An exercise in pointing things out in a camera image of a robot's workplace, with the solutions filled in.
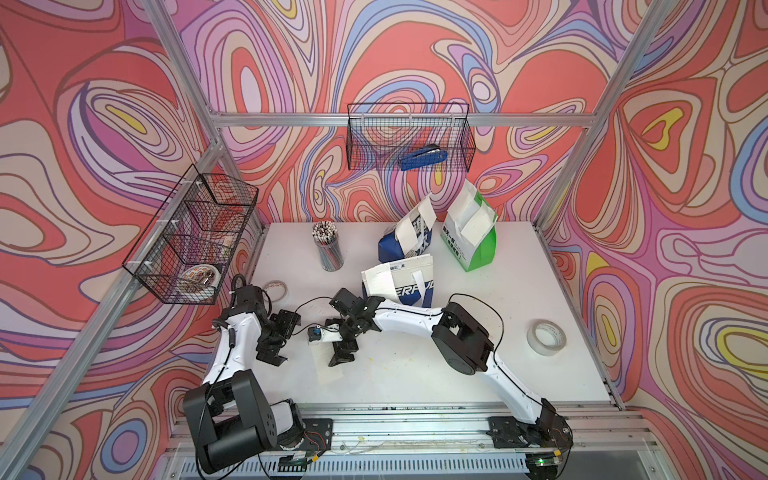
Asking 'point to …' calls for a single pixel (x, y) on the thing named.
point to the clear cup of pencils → (326, 237)
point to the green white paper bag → (470, 229)
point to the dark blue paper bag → (413, 279)
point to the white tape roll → (545, 337)
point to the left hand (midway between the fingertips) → (297, 334)
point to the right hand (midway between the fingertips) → (333, 353)
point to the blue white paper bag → (411, 235)
